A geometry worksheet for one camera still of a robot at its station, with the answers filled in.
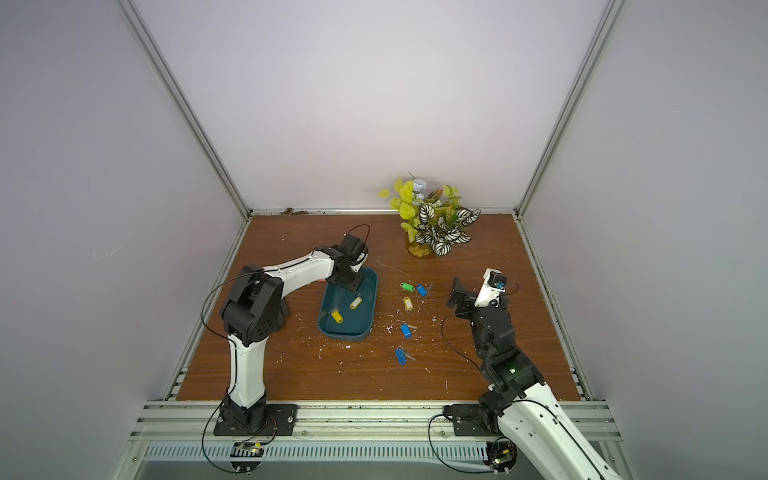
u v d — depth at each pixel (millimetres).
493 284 611
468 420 729
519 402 482
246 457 723
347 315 918
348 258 787
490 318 552
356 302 946
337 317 908
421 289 977
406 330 889
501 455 697
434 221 858
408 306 941
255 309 533
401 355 834
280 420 739
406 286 978
